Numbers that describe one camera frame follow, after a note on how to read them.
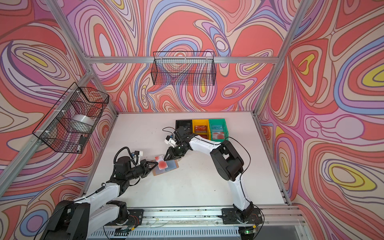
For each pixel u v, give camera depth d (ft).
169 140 2.81
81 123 2.30
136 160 2.46
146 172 2.47
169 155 2.77
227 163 1.72
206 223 2.37
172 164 2.98
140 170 2.49
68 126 2.42
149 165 2.60
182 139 2.43
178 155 2.69
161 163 2.81
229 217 2.41
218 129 3.52
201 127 3.55
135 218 2.37
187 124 3.66
